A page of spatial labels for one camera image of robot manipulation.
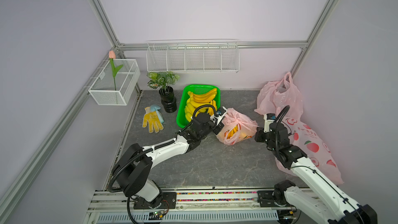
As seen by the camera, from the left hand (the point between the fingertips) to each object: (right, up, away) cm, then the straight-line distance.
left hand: (223, 115), depth 80 cm
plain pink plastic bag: (+40, +12, +29) cm, 51 cm away
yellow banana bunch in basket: (-17, +9, +29) cm, 34 cm away
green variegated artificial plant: (-34, +20, +10) cm, 41 cm away
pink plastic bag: (+13, -6, 0) cm, 14 cm away
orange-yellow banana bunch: (+5, -10, +5) cm, 12 cm away
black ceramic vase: (-34, +9, +21) cm, 41 cm away
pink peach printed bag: (+41, -10, -1) cm, 42 cm away
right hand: (+19, -6, +2) cm, 20 cm away
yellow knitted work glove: (-46, -4, +25) cm, 53 cm away
